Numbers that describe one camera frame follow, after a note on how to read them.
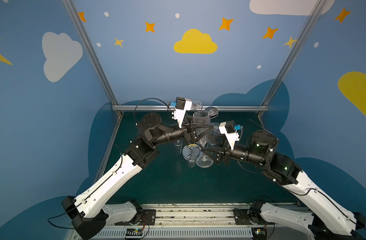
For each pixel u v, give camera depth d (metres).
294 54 0.86
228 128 0.46
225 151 0.47
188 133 0.45
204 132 0.48
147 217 0.74
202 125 0.47
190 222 0.73
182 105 0.44
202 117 0.49
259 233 0.73
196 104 0.78
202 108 0.78
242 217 0.74
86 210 0.37
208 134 0.49
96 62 0.89
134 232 0.73
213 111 0.76
